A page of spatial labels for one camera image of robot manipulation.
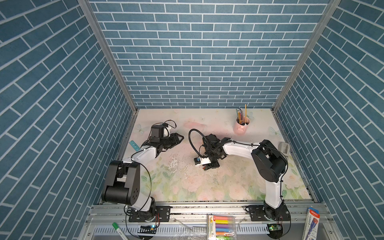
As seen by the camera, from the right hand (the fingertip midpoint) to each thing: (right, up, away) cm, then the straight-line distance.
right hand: (205, 164), depth 92 cm
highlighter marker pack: (+6, -23, -23) cm, 33 cm away
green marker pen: (-44, -23, -22) cm, 54 cm away
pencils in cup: (+25, +31, +8) cm, 41 cm away
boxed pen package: (+49, -23, -22) cm, 58 cm away
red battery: (-1, -1, -5) cm, 5 cm away
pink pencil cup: (+24, +24, +6) cm, 34 cm away
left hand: (-13, +16, -3) cm, 21 cm away
